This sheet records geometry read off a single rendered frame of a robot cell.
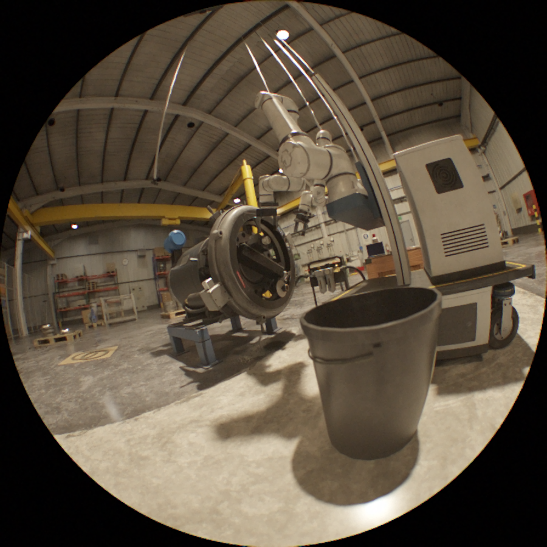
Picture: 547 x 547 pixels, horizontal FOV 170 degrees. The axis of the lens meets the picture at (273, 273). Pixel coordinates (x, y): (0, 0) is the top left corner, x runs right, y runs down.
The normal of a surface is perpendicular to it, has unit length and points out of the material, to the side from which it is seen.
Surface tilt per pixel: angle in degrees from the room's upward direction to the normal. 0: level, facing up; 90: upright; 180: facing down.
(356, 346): 93
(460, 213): 90
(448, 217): 90
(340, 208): 90
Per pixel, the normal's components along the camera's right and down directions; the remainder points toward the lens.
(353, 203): -0.68, 0.11
